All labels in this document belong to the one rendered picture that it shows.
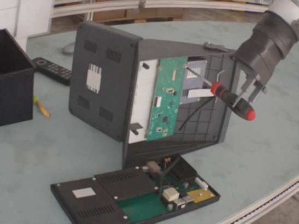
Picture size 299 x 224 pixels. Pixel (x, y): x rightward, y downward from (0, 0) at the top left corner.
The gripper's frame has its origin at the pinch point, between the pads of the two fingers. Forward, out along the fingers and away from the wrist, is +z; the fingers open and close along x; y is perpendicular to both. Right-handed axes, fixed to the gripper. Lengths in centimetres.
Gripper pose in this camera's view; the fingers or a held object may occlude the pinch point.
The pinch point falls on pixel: (236, 110)
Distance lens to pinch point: 64.9
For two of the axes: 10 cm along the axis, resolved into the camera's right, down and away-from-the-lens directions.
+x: -5.3, -4.4, -7.2
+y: -5.5, -4.8, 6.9
